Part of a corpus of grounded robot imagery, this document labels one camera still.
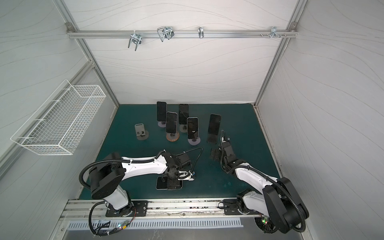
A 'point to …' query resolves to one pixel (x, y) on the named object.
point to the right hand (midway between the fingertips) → (221, 147)
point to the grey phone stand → (141, 134)
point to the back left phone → (161, 113)
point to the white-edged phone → (160, 184)
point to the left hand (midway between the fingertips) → (179, 178)
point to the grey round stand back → (183, 128)
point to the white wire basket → (51, 129)
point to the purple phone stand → (195, 141)
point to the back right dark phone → (183, 113)
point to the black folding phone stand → (212, 138)
